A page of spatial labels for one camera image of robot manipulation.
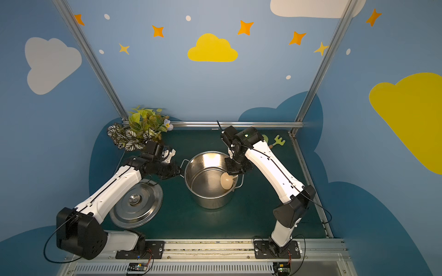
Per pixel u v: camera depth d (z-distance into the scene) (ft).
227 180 3.05
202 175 3.19
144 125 3.09
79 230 1.30
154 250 2.43
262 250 2.44
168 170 2.35
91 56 2.71
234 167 2.09
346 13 2.32
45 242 1.22
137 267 2.35
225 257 2.41
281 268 2.36
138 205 2.83
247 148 1.59
